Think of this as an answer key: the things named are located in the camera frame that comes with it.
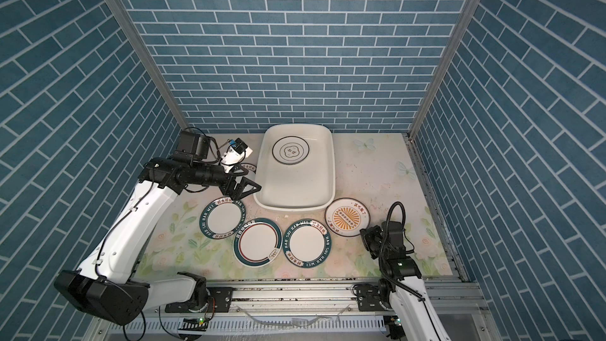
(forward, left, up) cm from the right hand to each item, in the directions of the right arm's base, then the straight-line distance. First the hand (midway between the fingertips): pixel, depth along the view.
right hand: (357, 227), depth 85 cm
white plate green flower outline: (+37, +31, -1) cm, 48 cm away
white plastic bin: (+27, +27, -4) cm, 39 cm away
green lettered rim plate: (-6, +18, -3) cm, 19 cm away
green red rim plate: (-7, +37, -4) cm, 37 cm away
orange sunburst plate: (+5, +4, -3) cm, 7 cm away
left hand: (+2, +34, +25) cm, 42 cm away
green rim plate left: (+1, +53, -4) cm, 54 cm away
